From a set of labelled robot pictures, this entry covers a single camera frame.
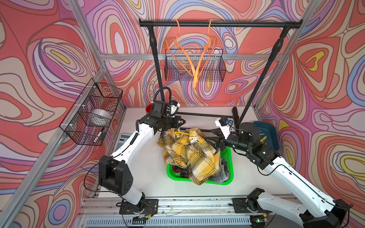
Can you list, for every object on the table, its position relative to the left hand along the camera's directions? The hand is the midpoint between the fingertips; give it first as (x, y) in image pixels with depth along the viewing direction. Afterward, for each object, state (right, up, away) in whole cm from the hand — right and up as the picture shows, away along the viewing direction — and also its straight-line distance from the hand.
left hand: (185, 122), depth 79 cm
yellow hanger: (-3, -7, +1) cm, 8 cm away
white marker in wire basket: (-45, -7, -7) cm, 46 cm away
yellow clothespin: (+54, -13, +19) cm, 59 cm away
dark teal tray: (+63, -7, +24) cm, 68 cm away
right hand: (+12, -8, -11) cm, 18 cm away
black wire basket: (-52, +15, +2) cm, 54 cm away
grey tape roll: (-43, +3, -9) cm, 44 cm away
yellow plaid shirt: (+4, -15, -6) cm, 16 cm away
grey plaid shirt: (+19, -28, -8) cm, 35 cm away
